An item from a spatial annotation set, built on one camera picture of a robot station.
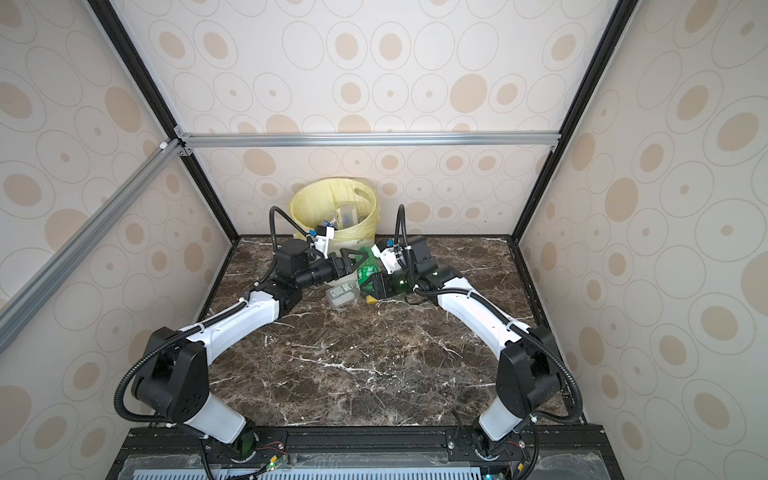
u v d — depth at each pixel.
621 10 0.67
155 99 0.81
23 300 0.52
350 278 0.74
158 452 0.75
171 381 0.44
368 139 1.82
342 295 0.98
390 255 0.73
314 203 0.98
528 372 0.44
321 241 0.75
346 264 0.71
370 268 0.78
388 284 0.71
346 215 0.98
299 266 0.66
